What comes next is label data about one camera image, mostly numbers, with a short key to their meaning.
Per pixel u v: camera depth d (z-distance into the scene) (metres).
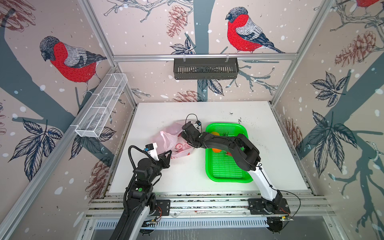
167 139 0.77
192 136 0.77
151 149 0.70
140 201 0.55
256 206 0.73
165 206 0.73
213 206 0.76
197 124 0.91
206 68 1.04
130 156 0.58
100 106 0.78
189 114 0.81
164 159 0.71
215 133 0.96
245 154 0.57
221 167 0.88
